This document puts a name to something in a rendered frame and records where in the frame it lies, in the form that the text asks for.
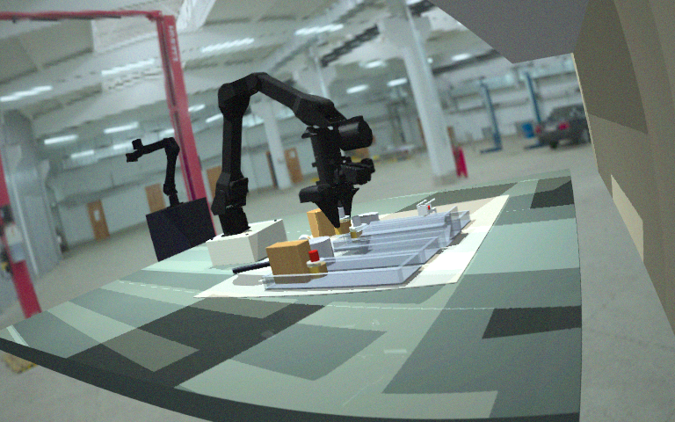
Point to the tan rectangular block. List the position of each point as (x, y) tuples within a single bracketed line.
[(319, 224)]

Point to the brown cardboard box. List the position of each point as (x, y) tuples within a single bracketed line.
[(289, 258)]

